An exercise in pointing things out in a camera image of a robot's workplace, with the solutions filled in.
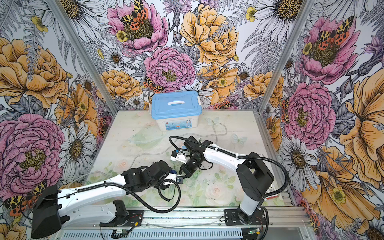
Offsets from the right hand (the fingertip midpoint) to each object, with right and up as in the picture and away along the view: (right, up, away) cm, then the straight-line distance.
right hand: (181, 180), depth 76 cm
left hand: (-8, +2, +4) cm, 9 cm away
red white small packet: (+32, +5, -27) cm, 42 cm away
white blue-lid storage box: (-6, +37, +23) cm, 44 cm away
